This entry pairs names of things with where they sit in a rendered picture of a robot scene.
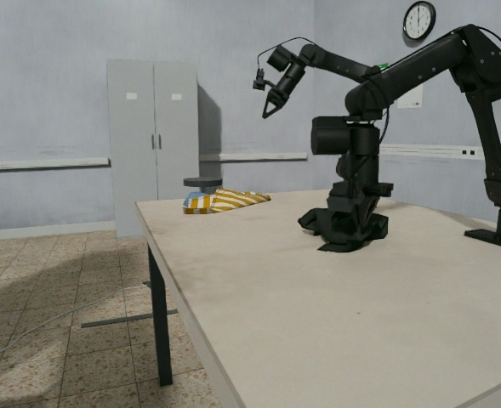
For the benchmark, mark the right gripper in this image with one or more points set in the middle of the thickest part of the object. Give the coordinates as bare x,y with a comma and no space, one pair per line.
283,88

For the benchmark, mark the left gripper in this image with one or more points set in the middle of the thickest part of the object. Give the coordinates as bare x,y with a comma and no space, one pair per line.
368,176

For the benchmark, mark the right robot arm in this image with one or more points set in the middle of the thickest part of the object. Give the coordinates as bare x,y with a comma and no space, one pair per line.
321,59

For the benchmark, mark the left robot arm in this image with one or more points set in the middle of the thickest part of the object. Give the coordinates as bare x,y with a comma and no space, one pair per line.
478,77

